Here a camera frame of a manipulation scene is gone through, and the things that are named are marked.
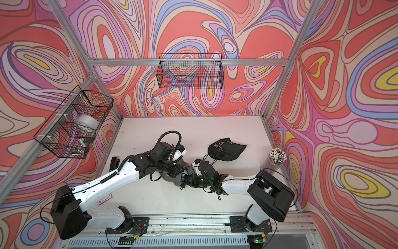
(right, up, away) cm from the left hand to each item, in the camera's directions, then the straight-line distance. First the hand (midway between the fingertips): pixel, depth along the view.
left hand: (185, 170), depth 76 cm
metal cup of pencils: (+46, +7, 0) cm, 47 cm away
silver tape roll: (-48, +25, -1) cm, 54 cm away
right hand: (0, -10, +6) cm, 11 cm away
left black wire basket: (-59, +20, +2) cm, 63 cm away
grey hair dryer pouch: (-3, -5, -1) cm, 6 cm away
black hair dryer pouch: (+23, +8, +20) cm, 31 cm away
